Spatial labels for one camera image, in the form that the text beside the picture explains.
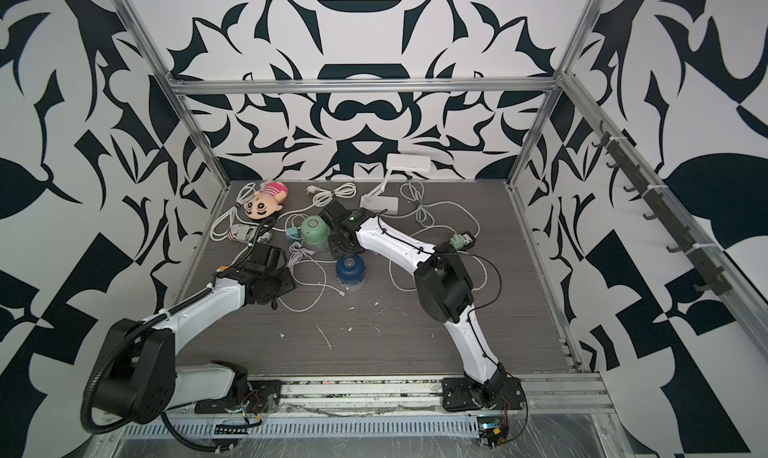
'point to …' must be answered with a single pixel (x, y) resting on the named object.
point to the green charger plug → (458, 241)
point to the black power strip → (469, 240)
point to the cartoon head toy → (267, 201)
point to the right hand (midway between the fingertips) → (339, 244)
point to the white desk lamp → (372, 203)
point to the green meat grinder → (315, 232)
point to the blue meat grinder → (351, 271)
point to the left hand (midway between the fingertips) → (285, 278)
